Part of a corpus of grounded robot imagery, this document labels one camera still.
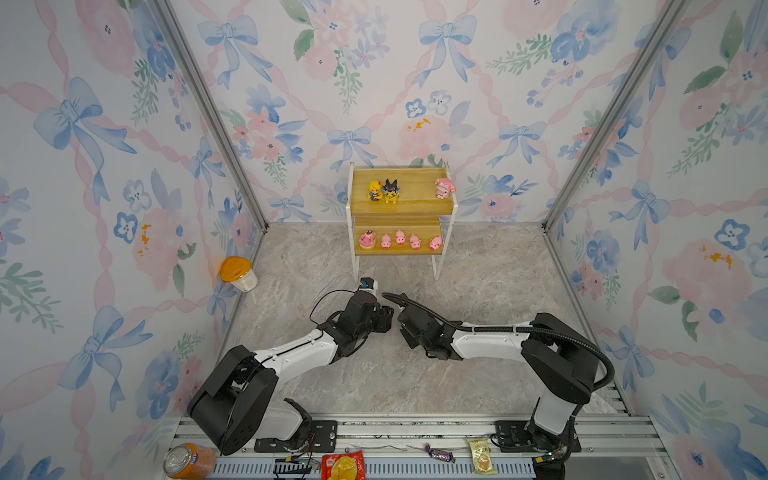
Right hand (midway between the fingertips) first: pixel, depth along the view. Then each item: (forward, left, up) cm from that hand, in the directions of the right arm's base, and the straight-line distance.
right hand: (411, 320), depth 92 cm
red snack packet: (-37, +17, -1) cm, 41 cm away
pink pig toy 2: (+20, +4, +16) cm, 26 cm away
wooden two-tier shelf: (+16, +4, +30) cm, 34 cm away
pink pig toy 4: (+18, -7, +15) cm, 25 cm away
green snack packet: (-34, -15, -1) cm, 38 cm away
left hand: (0, +7, +6) cm, 9 cm away
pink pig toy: (+18, +8, +16) cm, 25 cm away
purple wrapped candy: (-34, -6, -2) cm, 35 cm away
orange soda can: (-37, +47, +9) cm, 61 cm away
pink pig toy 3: (+18, -1, +15) cm, 24 cm away
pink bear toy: (+18, +14, +17) cm, 28 cm away
